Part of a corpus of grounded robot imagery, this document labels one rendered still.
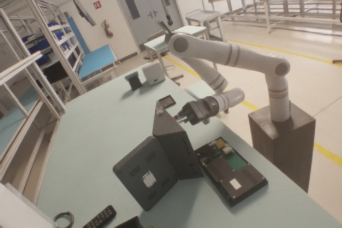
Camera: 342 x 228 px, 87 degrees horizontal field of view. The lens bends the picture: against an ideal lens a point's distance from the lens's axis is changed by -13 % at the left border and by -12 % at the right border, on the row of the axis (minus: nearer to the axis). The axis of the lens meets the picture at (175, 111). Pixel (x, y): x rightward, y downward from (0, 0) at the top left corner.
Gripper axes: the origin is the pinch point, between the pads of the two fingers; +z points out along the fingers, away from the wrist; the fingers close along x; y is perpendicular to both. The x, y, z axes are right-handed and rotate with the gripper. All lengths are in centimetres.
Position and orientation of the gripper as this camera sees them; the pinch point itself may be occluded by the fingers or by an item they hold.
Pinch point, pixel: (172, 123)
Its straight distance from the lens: 65.2
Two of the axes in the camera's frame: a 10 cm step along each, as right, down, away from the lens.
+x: 5.1, 8.3, -2.3
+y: 5.0, -5.0, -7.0
